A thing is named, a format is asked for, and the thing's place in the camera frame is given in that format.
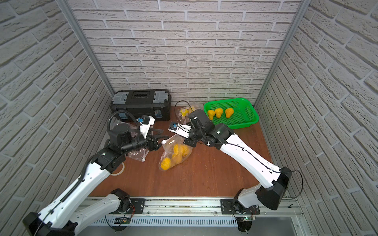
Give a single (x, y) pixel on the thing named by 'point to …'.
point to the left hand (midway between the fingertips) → (167, 132)
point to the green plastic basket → (244, 114)
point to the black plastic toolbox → (156, 103)
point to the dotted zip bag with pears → (140, 154)
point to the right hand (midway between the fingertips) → (185, 131)
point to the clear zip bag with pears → (183, 112)
